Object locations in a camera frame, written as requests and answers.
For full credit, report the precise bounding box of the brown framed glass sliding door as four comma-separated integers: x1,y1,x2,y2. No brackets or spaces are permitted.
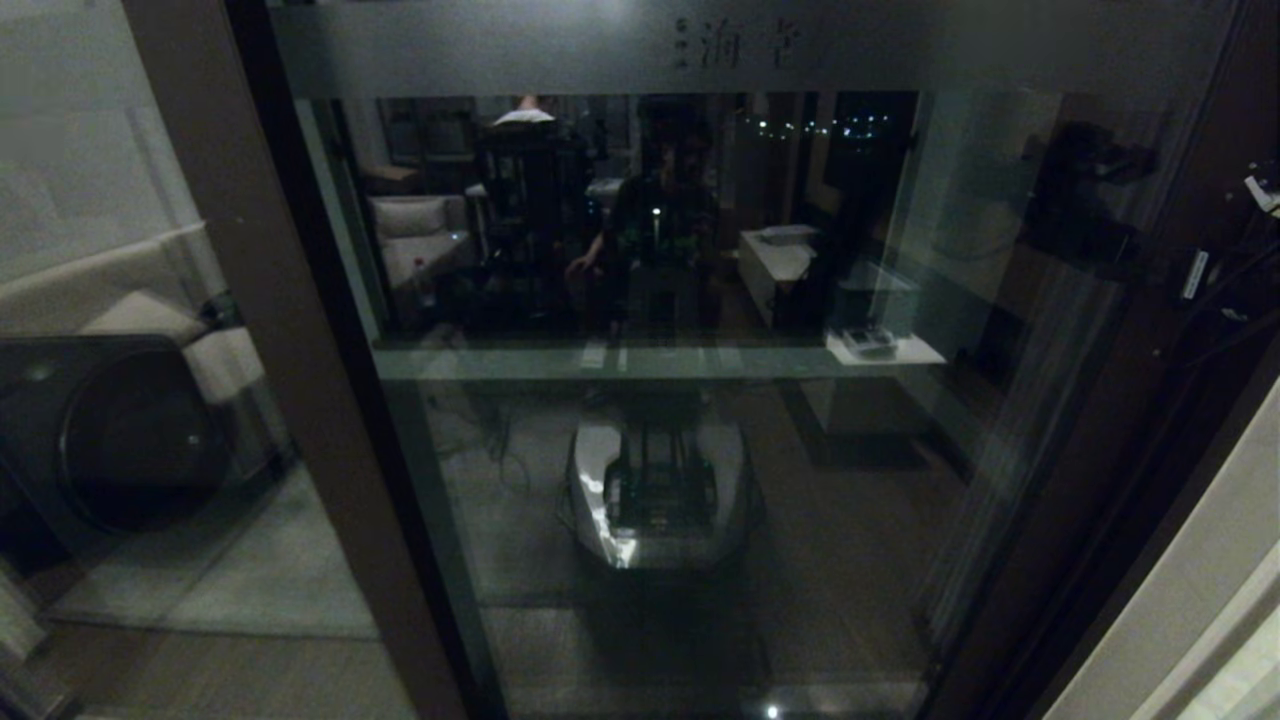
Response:
230,0,1280,720

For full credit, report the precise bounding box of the brown framed fixed glass panel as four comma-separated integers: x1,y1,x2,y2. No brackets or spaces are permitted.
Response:
0,0,501,720

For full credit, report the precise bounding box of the beige sofa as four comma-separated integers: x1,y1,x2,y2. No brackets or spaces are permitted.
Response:
0,225,293,481

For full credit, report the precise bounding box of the grey rug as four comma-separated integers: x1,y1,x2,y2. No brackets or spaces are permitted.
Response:
40,465,381,641

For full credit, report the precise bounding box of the beige sofa cushion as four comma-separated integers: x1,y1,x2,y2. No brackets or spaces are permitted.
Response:
80,290,206,344

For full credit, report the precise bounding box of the dark outer door frame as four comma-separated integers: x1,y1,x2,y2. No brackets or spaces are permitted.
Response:
940,340,1280,720

